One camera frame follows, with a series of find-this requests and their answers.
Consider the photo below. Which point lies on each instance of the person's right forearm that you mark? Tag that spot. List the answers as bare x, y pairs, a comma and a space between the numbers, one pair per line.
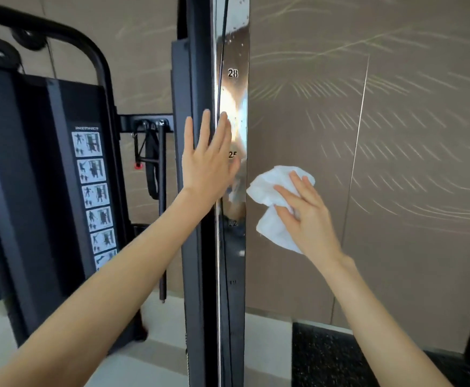
372, 330

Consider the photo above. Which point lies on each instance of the black straight attachment bar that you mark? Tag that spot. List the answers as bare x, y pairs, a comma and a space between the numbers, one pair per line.
162, 237

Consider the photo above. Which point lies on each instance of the chrome numbered machine column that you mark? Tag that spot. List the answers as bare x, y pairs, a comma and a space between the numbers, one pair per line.
223, 44
237, 96

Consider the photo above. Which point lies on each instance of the strip of exercise pictogram stickers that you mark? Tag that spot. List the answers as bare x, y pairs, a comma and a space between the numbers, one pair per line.
91, 169

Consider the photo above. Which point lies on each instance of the person's right hand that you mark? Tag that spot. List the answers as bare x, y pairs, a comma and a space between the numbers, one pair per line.
313, 229

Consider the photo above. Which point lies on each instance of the white cleaning cloth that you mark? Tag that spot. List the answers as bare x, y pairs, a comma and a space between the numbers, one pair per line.
267, 185

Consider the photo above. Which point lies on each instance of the black weight stack cover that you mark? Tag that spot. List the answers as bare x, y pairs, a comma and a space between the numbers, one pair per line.
25, 197

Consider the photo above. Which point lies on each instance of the black pulley wheel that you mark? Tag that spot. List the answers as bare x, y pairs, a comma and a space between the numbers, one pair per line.
0, 54
29, 39

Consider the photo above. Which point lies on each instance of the person's left hand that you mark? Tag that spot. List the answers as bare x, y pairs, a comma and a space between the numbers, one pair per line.
208, 169

